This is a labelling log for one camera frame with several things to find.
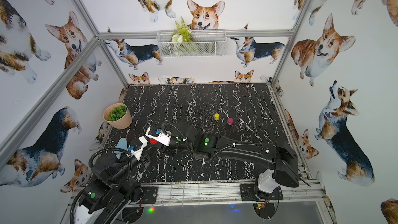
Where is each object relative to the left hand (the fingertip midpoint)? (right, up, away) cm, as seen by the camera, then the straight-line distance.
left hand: (158, 139), depth 66 cm
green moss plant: (-32, +9, +24) cm, 41 cm away
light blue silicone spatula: (-29, -9, +24) cm, 39 cm away
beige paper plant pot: (-29, +3, +27) cm, 39 cm away
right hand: (-2, 0, -3) cm, 4 cm away
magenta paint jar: (+35, +3, +32) cm, 47 cm away
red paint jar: (+2, +2, -12) cm, 12 cm away
